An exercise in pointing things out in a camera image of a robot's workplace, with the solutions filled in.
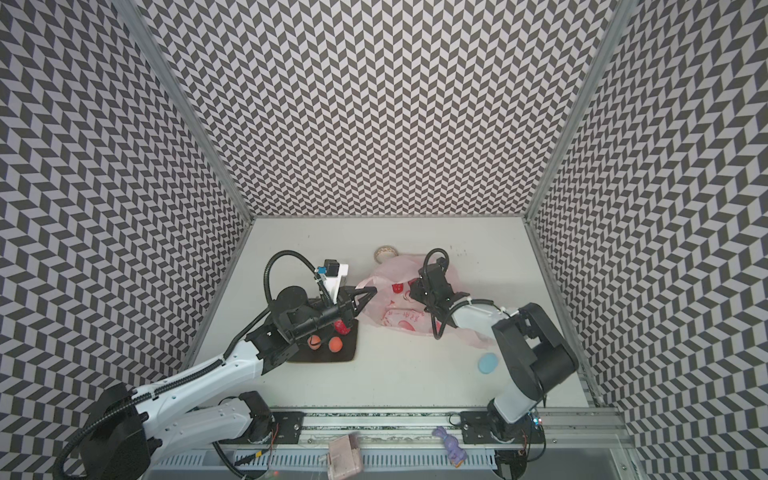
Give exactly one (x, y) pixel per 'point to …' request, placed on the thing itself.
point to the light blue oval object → (488, 362)
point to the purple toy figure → (455, 453)
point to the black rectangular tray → (324, 353)
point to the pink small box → (344, 456)
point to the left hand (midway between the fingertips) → (377, 293)
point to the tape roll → (384, 252)
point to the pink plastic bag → (391, 305)
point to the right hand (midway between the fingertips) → (415, 293)
